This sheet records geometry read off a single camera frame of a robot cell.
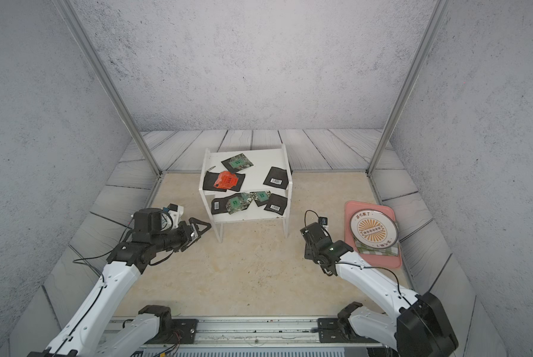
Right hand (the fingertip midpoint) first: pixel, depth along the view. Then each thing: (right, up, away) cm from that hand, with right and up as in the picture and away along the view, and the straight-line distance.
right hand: (316, 246), depth 84 cm
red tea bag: (-32, +25, -11) cm, 42 cm away
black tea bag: (-37, +26, -10) cm, 46 cm away
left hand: (-38, +8, -9) cm, 40 cm away
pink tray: (+20, +12, +21) cm, 32 cm away
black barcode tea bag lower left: (-37, +15, +3) cm, 40 cm away
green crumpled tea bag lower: (-29, +16, +3) cm, 33 cm away
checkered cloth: (+31, -3, +5) cm, 31 cm away
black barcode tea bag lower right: (-15, +16, +3) cm, 22 cm away
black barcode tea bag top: (-15, +25, -11) cm, 32 cm away
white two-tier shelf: (-25, +23, -13) cm, 36 cm away
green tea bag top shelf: (-29, +31, -5) cm, 43 cm away
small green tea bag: (-21, +18, +5) cm, 28 cm away
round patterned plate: (+27, +5, +12) cm, 30 cm away
